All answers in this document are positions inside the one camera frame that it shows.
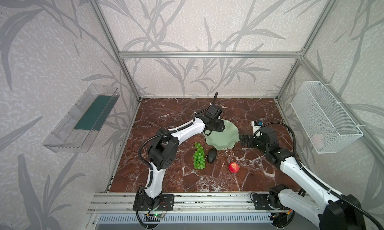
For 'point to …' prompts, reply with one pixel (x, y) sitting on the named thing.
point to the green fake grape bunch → (199, 157)
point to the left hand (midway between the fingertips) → (223, 122)
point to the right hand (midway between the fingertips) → (246, 130)
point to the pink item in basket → (317, 140)
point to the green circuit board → (158, 215)
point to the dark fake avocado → (212, 155)
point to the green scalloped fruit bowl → (223, 140)
